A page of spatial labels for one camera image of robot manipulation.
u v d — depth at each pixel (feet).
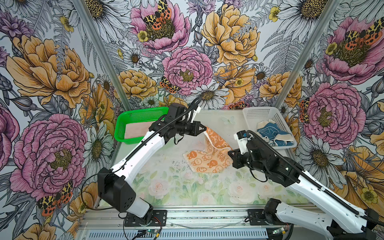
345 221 1.30
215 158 3.12
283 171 1.50
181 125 2.06
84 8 2.35
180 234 2.55
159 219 2.41
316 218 1.68
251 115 4.05
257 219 2.41
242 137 1.96
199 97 3.86
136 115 3.91
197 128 2.17
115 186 1.32
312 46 2.79
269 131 3.45
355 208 1.35
